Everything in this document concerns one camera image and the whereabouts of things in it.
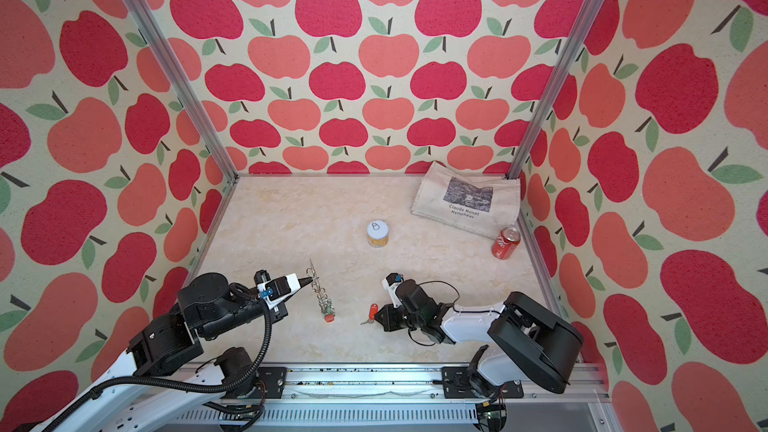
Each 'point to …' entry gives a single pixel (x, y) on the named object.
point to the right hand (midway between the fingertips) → (379, 315)
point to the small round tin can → (377, 232)
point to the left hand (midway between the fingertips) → (311, 279)
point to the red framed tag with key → (372, 313)
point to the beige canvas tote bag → (476, 203)
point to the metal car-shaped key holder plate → (325, 303)
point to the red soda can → (506, 243)
